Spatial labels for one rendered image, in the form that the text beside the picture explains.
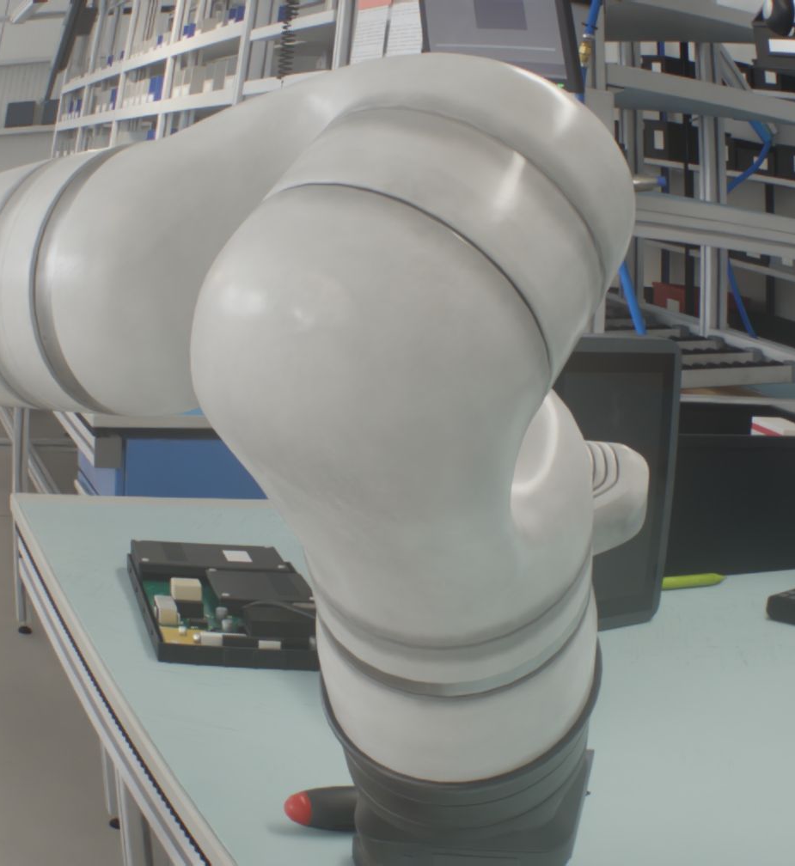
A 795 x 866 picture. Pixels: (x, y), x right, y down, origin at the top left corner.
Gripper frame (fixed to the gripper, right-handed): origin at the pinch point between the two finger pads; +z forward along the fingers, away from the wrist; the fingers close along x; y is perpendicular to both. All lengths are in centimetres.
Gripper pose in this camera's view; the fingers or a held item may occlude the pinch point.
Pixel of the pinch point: (489, 832)
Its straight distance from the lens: 70.6
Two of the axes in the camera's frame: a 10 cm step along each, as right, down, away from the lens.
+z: 0.8, 6.0, 8.0
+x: 9.8, 0.8, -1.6
